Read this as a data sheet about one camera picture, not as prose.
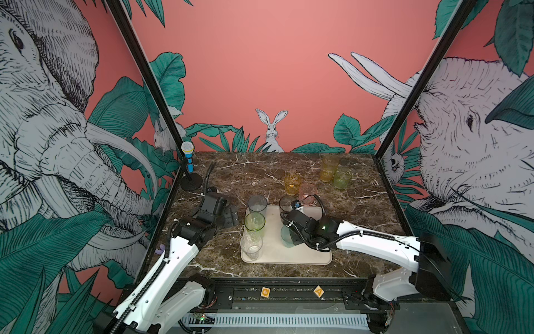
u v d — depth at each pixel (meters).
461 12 0.70
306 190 1.03
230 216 0.69
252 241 0.82
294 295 0.76
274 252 0.86
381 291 0.60
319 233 0.55
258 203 0.94
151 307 0.39
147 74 0.85
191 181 1.04
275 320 0.70
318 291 0.75
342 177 1.10
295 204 0.70
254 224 0.86
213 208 0.56
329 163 1.17
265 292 0.75
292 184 1.07
